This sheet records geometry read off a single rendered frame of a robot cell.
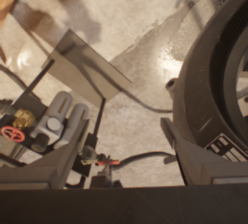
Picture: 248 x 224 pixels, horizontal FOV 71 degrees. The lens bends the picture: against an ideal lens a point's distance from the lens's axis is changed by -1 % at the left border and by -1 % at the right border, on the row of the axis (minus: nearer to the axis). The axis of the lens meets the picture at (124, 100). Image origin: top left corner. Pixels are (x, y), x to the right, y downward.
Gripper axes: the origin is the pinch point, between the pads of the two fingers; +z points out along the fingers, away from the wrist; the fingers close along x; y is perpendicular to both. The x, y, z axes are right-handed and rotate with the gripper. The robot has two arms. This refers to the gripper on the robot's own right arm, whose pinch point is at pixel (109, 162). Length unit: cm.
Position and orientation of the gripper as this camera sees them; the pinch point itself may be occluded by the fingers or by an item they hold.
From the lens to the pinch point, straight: 68.6
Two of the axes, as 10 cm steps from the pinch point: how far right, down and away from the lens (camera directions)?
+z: 0.9, -6.5, 7.6
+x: -3.0, -7.4, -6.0
